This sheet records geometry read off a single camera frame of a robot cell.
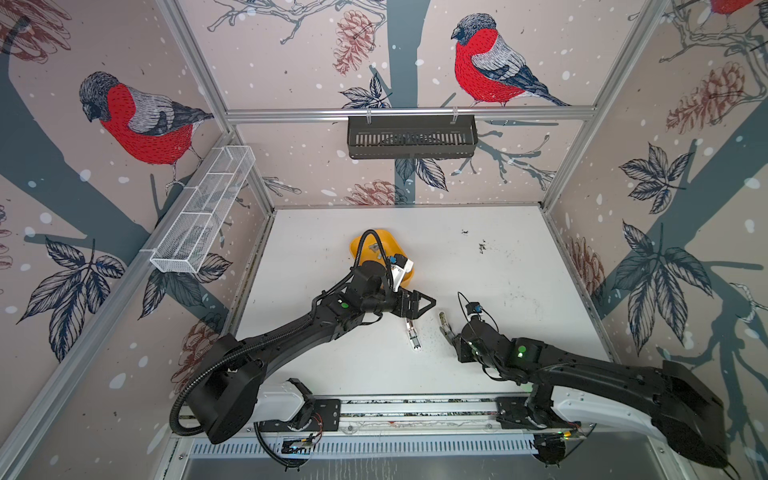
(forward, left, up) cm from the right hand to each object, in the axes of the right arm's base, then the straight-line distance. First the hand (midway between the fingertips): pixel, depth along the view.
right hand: (451, 346), depth 82 cm
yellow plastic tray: (+35, +27, -2) cm, 44 cm away
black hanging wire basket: (+64, +12, +26) cm, 70 cm away
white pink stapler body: (+3, +11, -1) cm, 11 cm away
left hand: (+5, +8, +16) cm, 19 cm away
